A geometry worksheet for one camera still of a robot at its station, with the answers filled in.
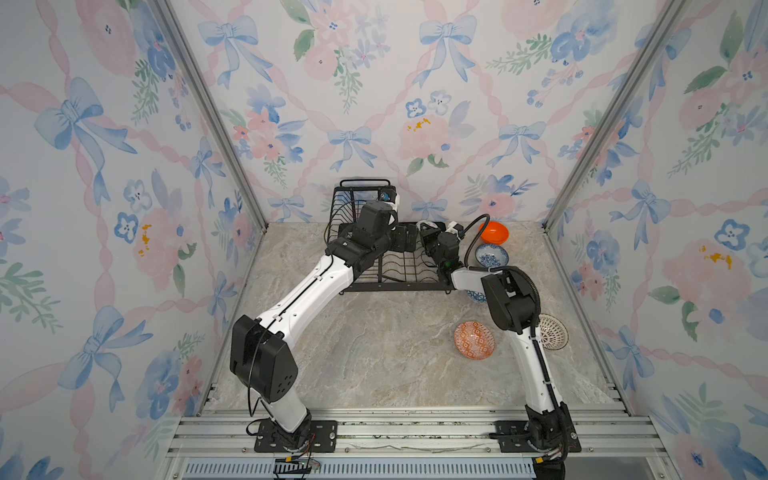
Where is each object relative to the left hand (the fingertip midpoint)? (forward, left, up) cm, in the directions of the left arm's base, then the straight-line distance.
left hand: (405, 224), depth 79 cm
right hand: (+19, -6, -17) cm, 26 cm away
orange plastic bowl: (+23, -36, -26) cm, 50 cm away
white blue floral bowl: (+13, -34, -29) cm, 46 cm away
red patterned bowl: (-20, -21, -28) cm, 41 cm away
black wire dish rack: (+6, -2, -27) cm, 28 cm away
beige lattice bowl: (-18, -45, -28) cm, 56 cm away
